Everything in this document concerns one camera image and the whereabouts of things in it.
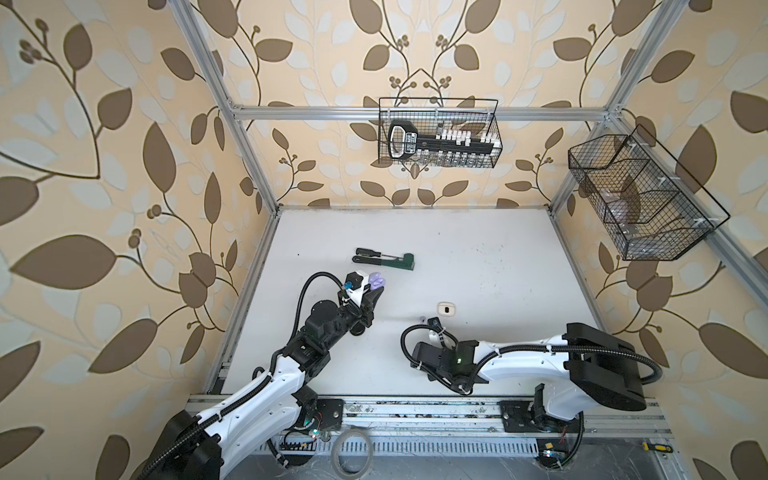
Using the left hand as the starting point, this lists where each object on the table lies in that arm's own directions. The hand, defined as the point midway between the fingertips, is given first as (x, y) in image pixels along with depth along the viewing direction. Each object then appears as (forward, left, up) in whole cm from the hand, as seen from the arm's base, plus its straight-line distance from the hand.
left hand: (373, 283), depth 76 cm
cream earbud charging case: (+2, -22, -18) cm, 28 cm away
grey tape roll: (-35, +8, -17) cm, 39 cm away
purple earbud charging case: (+1, -1, 0) cm, 1 cm away
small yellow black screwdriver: (-33, -68, -18) cm, 78 cm away
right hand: (-13, -17, -21) cm, 30 cm away
